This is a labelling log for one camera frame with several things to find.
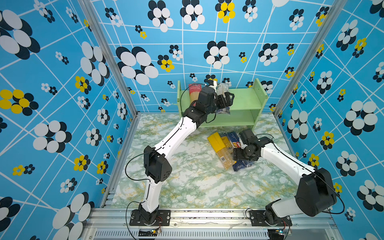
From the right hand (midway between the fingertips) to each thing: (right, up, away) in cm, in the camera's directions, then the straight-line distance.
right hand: (240, 156), depth 87 cm
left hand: (-9, +33, -12) cm, 36 cm away
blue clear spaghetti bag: (-4, +10, +15) cm, 18 cm away
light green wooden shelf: (+11, +29, +28) cm, 42 cm away
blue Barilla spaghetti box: (+2, -5, +2) cm, 6 cm away
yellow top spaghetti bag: (-12, +5, +10) cm, 16 cm away
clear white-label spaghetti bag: (-10, +42, +6) cm, 43 cm away
